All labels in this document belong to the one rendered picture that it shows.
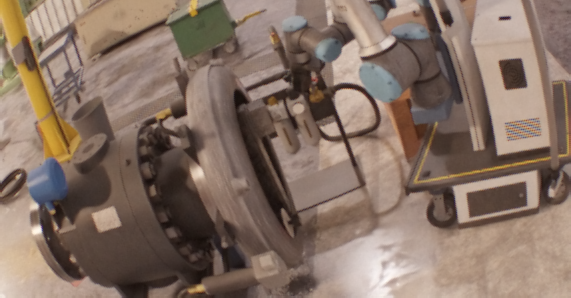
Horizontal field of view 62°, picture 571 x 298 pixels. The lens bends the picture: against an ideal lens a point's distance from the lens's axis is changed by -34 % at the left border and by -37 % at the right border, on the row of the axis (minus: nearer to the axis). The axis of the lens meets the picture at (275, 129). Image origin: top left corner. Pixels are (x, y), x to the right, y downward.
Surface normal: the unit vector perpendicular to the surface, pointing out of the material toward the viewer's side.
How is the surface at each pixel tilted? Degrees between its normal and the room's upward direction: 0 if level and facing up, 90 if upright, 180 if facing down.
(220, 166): 57
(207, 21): 90
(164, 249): 96
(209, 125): 37
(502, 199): 90
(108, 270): 104
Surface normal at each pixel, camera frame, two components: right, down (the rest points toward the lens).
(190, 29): 0.11, 0.39
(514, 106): -0.41, 0.54
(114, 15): -0.22, 0.51
